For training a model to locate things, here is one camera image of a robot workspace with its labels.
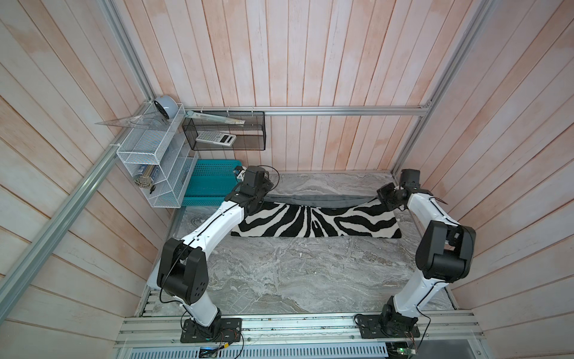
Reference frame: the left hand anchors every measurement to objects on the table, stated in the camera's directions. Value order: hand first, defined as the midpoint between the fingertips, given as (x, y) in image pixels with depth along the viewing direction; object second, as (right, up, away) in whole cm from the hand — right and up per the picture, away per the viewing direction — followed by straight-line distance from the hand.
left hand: (269, 183), depth 88 cm
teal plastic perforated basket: (-31, +1, +22) cm, 37 cm away
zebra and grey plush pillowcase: (+22, -15, +14) cm, 30 cm away
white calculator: (-25, +21, +10) cm, 34 cm away
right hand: (+46, -3, +9) cm, 47 cm away
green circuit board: (+45, -54, -18) cm, 73 cm away
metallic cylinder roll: (-43, +1, -11) cm, 44 cm away
